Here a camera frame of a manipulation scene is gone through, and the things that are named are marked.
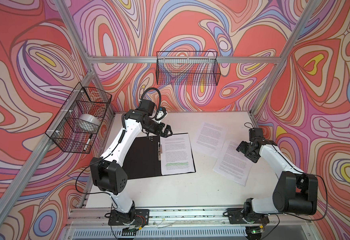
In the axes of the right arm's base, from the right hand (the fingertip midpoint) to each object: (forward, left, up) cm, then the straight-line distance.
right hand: (244, 155), depth 88 cm
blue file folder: (+3, +62, -6) cm, 62 cm away
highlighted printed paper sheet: (+4, +41, -7) cm, 42 cm away
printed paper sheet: (+17, +17, -7) cm, 25 cm away
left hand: (+8, +46, +16) cm, 50 cm away
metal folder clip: (+7, +52, -4) cm, 53 cm away
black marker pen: (-1, +84, +20) cm, 87 cm away
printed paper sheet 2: (-2, +6, -7) cm, 9 cm away
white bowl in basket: (+9, +84, +26) cm, 88 cm away
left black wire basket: (+3, +87, +29) cm, 92 cm away
